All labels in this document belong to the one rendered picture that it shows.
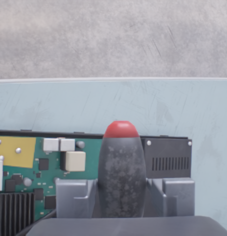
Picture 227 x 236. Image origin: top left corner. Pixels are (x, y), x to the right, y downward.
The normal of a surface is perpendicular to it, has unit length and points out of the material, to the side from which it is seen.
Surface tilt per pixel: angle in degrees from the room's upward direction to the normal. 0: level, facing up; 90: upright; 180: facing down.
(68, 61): 0
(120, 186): 34
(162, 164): 0
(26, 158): 0
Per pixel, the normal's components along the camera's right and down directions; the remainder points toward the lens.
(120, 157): -0.08, -0.15
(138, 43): 0.47, -0.03
